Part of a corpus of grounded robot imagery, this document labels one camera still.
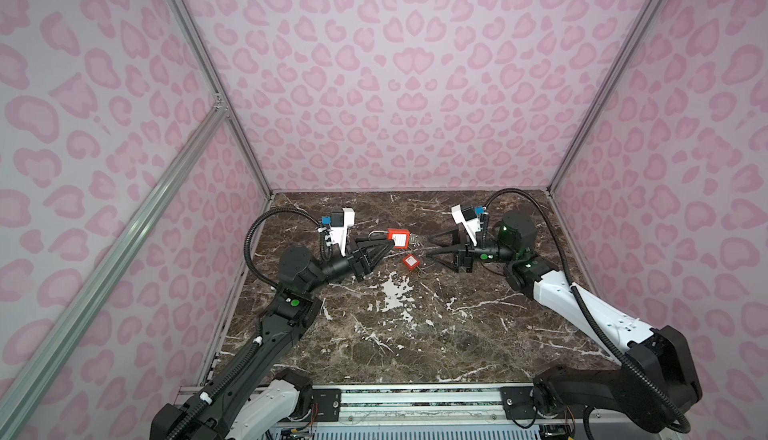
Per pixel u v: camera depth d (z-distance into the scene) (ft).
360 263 1.90
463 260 2.06
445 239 2.31
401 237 2.06
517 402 2.41
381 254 2.13
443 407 2.43
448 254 2.07
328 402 2.40
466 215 2.03
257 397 1.86
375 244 1.97
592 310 1.56
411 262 3.17
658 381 1.31
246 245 1.65
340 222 1.86
